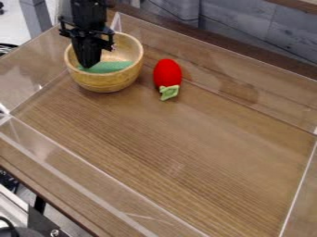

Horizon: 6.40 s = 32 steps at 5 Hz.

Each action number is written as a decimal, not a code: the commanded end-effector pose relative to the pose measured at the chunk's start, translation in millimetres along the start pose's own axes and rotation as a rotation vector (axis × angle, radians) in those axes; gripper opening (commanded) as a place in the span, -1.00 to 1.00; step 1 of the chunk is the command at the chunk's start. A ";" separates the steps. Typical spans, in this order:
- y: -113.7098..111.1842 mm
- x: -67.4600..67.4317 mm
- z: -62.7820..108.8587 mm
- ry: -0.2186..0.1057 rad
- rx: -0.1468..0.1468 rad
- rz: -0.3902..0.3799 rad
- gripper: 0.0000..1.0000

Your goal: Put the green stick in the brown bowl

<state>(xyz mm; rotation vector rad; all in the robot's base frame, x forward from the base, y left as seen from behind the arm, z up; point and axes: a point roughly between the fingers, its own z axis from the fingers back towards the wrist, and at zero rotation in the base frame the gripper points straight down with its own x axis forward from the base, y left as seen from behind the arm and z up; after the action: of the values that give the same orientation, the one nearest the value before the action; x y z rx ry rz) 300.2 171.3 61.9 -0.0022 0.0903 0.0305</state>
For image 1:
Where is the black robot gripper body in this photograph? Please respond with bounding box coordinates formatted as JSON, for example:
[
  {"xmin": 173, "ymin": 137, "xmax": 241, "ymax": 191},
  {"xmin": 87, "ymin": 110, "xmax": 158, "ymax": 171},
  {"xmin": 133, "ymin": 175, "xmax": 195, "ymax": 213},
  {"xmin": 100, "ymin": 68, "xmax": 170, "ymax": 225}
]
[{"xmin": 59, "ymin": 0, "xmax": 114, "ymax": 51}]

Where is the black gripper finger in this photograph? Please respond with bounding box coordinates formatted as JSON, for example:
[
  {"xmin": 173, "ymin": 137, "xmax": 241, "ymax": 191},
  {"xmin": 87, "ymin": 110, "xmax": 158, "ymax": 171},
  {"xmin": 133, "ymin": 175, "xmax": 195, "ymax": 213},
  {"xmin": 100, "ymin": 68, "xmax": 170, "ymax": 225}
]
[
  {"xmin": 72, "ymin": 37, "xmax": 87, "ymax": 67},
  {"xmin": 88, "ymin": 39, "xmax": 103, "ymax": 68}
]

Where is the green foam stick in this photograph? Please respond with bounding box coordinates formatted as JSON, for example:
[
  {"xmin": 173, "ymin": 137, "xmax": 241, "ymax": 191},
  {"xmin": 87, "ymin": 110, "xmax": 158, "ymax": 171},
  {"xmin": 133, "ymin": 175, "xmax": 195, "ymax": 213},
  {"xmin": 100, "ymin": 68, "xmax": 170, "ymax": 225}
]
[{"xmin": 78, "ymin": 61, "xmax": 133, "ymax": 74}]

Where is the light wooden bowl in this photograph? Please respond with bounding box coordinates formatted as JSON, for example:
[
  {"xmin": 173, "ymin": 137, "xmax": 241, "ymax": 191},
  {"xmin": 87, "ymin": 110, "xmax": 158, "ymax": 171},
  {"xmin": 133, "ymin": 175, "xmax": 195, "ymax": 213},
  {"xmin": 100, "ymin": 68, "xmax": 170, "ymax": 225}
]
[{"xmin": 64, "ymin": 32, "xmax": 143, "ymax": 93}]

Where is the red plush strawberry toy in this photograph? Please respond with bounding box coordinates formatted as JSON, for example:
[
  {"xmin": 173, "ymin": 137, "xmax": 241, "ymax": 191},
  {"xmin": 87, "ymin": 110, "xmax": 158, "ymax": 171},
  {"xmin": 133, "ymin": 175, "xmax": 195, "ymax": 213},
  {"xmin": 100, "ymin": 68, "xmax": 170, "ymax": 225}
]
[{"xmin": 154, "ymin": 58, "xmax": 182, "ymax": 101}]

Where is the black table leg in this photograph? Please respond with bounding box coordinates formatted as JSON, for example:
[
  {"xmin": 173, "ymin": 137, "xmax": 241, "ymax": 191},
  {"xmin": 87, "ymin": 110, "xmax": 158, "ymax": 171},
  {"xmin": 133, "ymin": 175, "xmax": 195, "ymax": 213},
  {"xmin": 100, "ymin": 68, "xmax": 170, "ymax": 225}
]
[{"xmin": 34, "ymin": 196, "xmax": 46, "ymax": 214}]

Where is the grey post top left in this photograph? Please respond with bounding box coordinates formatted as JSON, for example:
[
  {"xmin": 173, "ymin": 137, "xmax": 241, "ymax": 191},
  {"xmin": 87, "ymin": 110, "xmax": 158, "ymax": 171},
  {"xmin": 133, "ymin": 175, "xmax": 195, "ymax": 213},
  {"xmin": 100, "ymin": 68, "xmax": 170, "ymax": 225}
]
[{"xmin": 19, "ymin": 0, "xmax": 54, "ymax": 38}]

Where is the clear acrylic tray enclosure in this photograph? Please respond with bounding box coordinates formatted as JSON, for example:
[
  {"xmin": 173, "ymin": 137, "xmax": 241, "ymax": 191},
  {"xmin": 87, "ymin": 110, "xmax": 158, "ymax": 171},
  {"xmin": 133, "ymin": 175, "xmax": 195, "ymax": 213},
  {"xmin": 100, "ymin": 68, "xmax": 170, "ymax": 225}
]
[{"xmin": 0, "ymin": 16, "xmax": 317, "ymax": 237}]

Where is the black cable bottom left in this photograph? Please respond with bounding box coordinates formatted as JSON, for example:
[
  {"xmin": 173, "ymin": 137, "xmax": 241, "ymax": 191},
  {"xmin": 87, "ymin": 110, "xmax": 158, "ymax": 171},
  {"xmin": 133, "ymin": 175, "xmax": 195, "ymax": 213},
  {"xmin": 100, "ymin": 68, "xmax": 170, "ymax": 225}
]
[{"xmin": 0, "ymin": 215, "xmax": 23, "ymax": 237}]

